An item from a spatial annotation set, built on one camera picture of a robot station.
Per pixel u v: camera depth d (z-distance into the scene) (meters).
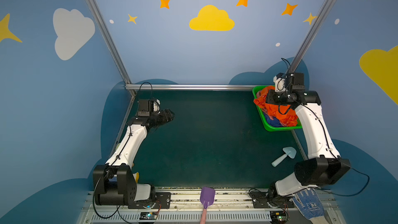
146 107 0.64
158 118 0.72
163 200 0.75
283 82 0.65
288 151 0.88
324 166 0.42
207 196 0.75
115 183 0.41
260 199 0.75
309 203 0.74
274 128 0.92
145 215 0.71
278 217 0.71
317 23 0.83
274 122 0.97
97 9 0.77
